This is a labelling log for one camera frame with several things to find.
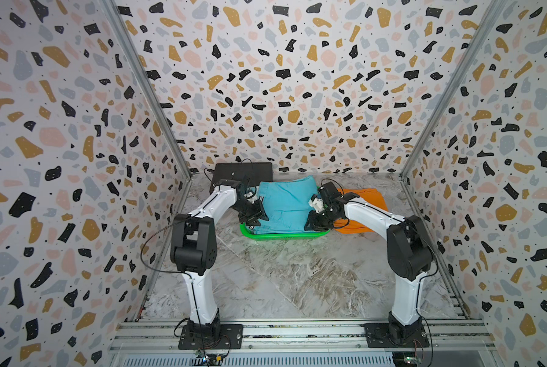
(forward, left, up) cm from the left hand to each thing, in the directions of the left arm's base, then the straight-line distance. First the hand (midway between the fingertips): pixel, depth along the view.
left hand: (267, 218), depth 92 cm
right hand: (-3, -16, -3) cm, 17 cm away
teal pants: (+5, -8, +1) cm, 10 cm away
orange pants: (+20, -50, -10) cm, 54 cm away
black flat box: (+38, +8, -11) cm, 41 cm away
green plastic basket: (-6, -6, -5) cm, 9 cm away
